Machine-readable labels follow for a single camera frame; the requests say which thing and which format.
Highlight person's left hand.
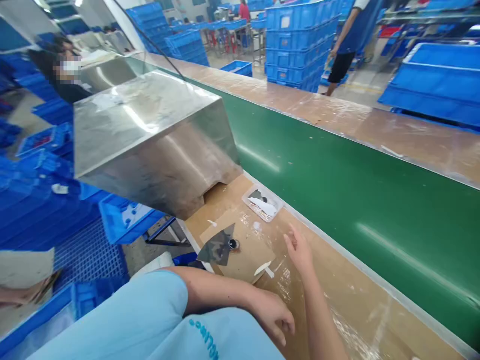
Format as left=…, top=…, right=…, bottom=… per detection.
left=246, top=287, right=297, bottom=348

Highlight person's right hand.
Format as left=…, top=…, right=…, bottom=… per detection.
left=283, top=223, right=316, bottom=279

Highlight white strip piece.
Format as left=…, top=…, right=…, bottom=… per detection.
left=253, top=260, right=276, bottom=280

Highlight brown cardboard sheet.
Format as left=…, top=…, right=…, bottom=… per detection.
left=198, top=220, right=277, bottom=286

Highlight grey triangular film piece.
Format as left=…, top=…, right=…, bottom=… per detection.
left=196, top=223, right=237, bottom=268

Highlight clear plastic tray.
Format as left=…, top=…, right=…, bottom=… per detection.
left=241, top=185, right=285, bottom=224

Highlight white shaped pieces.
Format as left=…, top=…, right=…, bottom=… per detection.
left=248, top=190, right=280, bottom=218

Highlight person's body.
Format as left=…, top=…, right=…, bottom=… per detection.
left=25, top=269, right=287, bottom=360

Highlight green conveyor belt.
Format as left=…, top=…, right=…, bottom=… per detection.
left=123, top=56, right=480, bottom=354

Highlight blue crate with white parts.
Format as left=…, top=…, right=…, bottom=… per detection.
left=98, top=194, right=170, bottom=246

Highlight large stainless steel hood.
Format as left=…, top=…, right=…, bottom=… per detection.
left=73, top=69, right=245, bottom=222

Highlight empty blue crate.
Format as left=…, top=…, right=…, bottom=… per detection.
left=0, top=275, right=130, bottom=360

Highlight folded brown cardboard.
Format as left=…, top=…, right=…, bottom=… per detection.
left=0, top=248, right=64, bottom=308

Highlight single low blue crate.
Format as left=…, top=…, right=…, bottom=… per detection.
left=220, top=59, right=254, bottom=79

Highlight pile of blue crates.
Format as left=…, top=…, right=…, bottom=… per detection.
left=0, top=149, right=130, bottom=293

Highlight tall stack of blue crates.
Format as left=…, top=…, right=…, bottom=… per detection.
left=263, top=0, right=343, bottom=94

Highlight wide stack of blue bins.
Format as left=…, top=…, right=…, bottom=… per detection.
left=377, top=42, right=480, bottom=132

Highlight short stack of blue crates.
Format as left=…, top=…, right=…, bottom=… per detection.
left=164, top=29, right=211, bottom=68

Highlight blue crate with red parts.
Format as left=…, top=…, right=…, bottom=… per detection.
left=14, top=123, right=75, bottom=159

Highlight black cable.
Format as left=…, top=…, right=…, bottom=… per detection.
left=112, top=0, right=187, bottom=82

